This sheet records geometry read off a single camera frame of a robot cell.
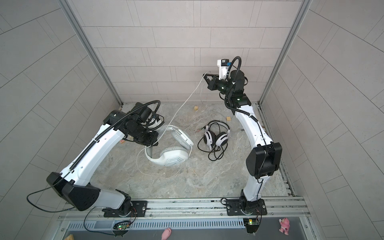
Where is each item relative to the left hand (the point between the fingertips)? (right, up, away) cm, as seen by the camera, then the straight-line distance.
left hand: (161, 142), depth 70 cm
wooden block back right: (+39, +10, +37) cm, 55 cm away
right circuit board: (+42, -38, -2) cm, 56 cm away
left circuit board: (-16, -35, -6) cm, 39 cm away
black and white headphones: (+27, -1, +18) cm, 33 cm away
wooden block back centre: (+15, +19, +43) cm, 50 cm away
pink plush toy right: (+56, -36, -4) cm, 67 cm away
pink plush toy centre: (+3, -39, -6) cm, 39 cm away
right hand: (+20, +32, +2) cm, 38 cm away
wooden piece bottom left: (-37, -39, -7) cm, 55 cm away
